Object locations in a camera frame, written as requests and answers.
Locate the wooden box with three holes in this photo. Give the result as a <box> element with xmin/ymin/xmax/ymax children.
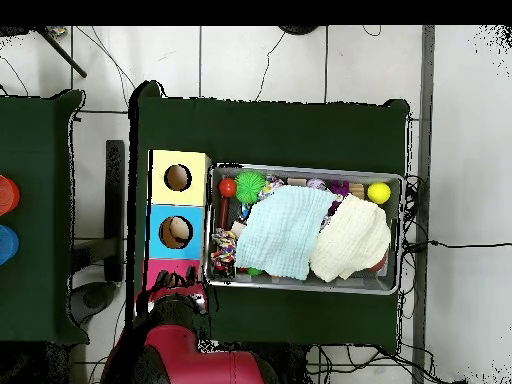
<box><xmin>142</xmin><ymin>148</ymin><xmax>212</xmax><ymax>291</ymax></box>

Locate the clear mesh bin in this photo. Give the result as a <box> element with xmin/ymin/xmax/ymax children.
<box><xmin>203</xmin><ymin>161</ymin><xmax>405</xmax><ymax>296</ymax></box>

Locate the grey stand foot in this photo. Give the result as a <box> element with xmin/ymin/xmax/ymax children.
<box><xmin>68</xmin><ymin>280</ymin><xmax>118</xmax><ymax>326</ymax></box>

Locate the black flat panel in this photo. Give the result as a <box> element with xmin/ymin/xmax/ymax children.
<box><xmin>103</xmin><ymin>139</ymin><xmax>126</xmax><ymax>283</ymax></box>

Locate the orange red ball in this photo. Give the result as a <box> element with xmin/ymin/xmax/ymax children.
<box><xmin>218</xmin><ymin>177</ymin><xmax>238</xmax><ymax>199</ymax></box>

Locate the light blue waffle cloth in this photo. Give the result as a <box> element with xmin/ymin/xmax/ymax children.
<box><xmin>234</xmin><ymin>184</ymin><xmax>336</xmax><ymax>281</ymax></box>

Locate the green spiky ball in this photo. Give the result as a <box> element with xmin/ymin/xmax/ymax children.
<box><xmin>233</xmin><ymin>170</ymin><xmax>267</xmax><ymax>205</ymax></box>

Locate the green cloth on side table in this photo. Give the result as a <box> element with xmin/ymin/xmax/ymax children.
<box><xmin>0</xmin><ymin>89</ymin><xmax>90</xmax><ymax>346</ymax></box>

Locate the blue round disc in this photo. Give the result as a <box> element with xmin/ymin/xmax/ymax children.
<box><xmin>0</xmin><ymin>224</ymin><xmax>20</xmax><ymax>266</ymax></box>

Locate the cream waffle cloth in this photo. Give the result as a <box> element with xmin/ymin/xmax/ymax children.
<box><xmin>308</xmin><ymin>193</ymin><xmax>392</xmax><ymax>284</ymax></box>

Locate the dark green tablecloth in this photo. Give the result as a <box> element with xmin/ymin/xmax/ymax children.
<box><xmin>127</xmin><ymin>79</ymin><xmax>411</xmax><ymax>355</ymax></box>

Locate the purple monster toy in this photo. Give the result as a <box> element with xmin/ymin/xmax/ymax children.
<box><xmin>327</xmin><ymin>179</ymin><xmax>351</xmax><ymax>217</ymax></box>

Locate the red round disc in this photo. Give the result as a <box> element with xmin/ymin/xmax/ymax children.
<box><xmin>0</xmin><ymin>174</ymin><xmax>21</xmax><ymax>217</ymax></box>

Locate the yellow ball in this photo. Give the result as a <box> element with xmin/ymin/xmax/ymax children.
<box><xmin>366</xmin><ymin>181</ymin><xmax>392</xmax><ymax>206</ymax></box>

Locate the black rod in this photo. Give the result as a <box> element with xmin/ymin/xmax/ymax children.
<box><xmin>37</xmin><ymin>27</ymin><xmax>88</xmax><ymax>79</ymax></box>

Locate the black round object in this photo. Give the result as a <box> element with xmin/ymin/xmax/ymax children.
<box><xmin>277</xmin><ymin>25</ymin><xmax>321</xmax><ymax>36</ymax></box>

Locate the colourful rope toy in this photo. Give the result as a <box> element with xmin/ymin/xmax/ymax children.
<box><xmin>209</xmin><ymin>228</ymin><xmax>239</xmax><ymax>277</ymax></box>

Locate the black power cable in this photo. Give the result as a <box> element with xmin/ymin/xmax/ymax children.
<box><xmin>403</xmin><ymin>238</ymin><xmax>512</xmax><ymax>252</ymax></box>

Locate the grey metal rail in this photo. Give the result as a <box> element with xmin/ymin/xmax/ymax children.
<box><xmin>411</xmin><ymin>25</ymin><xmax>436</xmax><ymax>384</ymax></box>

